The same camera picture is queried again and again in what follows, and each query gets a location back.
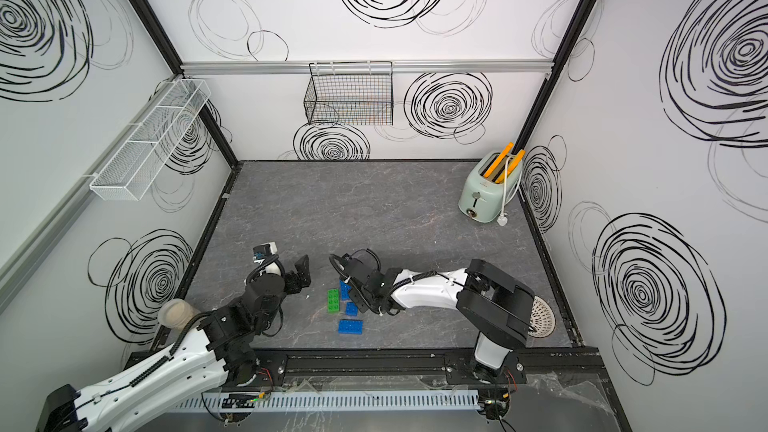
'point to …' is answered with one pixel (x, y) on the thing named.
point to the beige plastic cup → (176, 314)
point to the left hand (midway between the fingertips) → (294, 261)
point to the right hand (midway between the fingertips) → (359, 291)
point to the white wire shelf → (128, 173)
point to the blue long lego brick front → (351, 326)
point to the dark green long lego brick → (333, 300)
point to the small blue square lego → (351, 309)
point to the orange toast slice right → (509, 149)
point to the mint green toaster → (483, 200)
